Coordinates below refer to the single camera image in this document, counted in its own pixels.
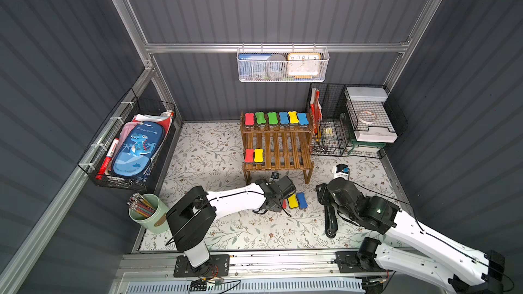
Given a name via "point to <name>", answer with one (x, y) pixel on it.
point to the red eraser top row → (249, 120)
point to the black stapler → (331, 221)
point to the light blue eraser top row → (283, 118)
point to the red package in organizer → (316, 107)
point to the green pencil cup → (150, 212)
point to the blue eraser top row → (303, 120)
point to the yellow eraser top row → (293, 118)
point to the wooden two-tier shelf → (277, 148)
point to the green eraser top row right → (272, 118)
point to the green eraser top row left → (260, 118)
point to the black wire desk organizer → (334, 135)
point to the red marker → (107, 160)
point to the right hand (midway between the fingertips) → (322, 187)
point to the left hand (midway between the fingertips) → (275, 204)
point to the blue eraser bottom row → (300, 197)
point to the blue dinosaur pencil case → (137, 150)
